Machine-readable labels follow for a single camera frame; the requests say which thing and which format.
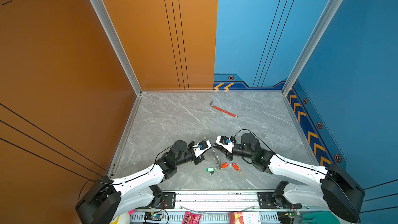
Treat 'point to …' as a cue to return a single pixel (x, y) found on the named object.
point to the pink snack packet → (190, 218)
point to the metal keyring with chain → (217, 163)
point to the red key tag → (225, 165)
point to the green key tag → (210, 169)
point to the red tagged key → (237, 168)
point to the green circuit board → (153, 216)
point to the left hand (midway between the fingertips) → (209, 145)
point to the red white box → (244, 218)
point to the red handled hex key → (227, 112)
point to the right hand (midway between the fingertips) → (214, 144)
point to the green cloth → (317, 217)
